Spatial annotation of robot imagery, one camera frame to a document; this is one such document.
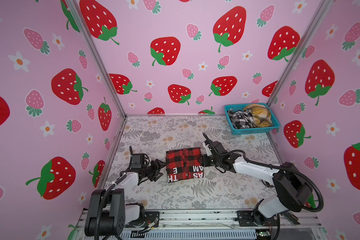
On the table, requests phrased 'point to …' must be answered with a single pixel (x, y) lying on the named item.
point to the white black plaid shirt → (241, 119)
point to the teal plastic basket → (240, 107)
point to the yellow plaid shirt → (261, 114)
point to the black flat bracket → (293, 219)
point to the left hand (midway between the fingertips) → (165, 167)
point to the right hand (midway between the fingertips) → (198, 159)
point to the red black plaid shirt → (184, 163)
